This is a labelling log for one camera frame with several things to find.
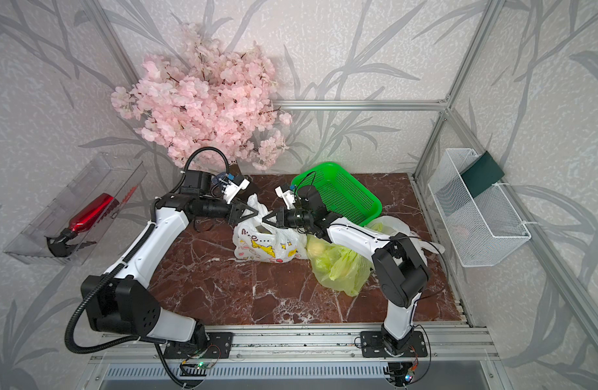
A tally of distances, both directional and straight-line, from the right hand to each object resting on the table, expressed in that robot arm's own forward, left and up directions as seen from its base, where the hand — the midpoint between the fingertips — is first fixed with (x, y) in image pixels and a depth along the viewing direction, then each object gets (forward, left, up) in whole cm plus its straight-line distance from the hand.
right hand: (262, 220), depth 78 cm
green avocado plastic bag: (-14, -24, -8) cm, 29 cm away
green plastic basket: (+31, -29, -23) cm, 48 cm away
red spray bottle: (-5, +40, +14) cm, 43 cm away
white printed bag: (-7, +1, 0) cm, 7 cm away
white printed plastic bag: (+3, -46, -9) cm, 47 cm away
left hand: (+2, +3, +3) cm, 4 cm away
